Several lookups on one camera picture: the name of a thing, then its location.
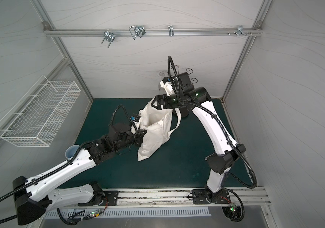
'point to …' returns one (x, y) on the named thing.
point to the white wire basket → (36, 118)
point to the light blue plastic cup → (71, 151)
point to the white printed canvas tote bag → (158, 123)
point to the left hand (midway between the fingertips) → (146, 131)
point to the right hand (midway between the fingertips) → (157, 103)
